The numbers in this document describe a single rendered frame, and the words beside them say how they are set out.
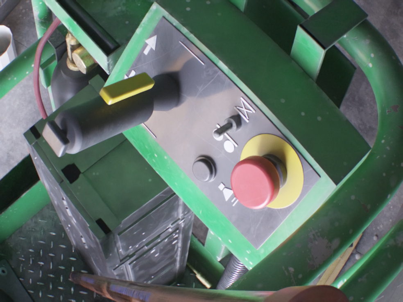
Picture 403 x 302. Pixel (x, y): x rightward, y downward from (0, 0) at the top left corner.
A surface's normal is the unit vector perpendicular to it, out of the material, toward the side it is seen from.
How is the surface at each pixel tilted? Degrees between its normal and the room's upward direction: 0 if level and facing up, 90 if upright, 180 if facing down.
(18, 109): 0
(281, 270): 9
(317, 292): 16
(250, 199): 58
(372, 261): 45
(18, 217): 90
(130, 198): 0
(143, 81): 32
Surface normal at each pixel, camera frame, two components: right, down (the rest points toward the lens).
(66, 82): -0.39, 0.19
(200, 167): -0.61, 0.30
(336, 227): 0.15, -0.26
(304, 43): -0.76, 0.59
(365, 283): -0.06, -0.49
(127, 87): 0.44, -0.64
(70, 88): -0.20, 0.29
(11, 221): 0.65, 0.71
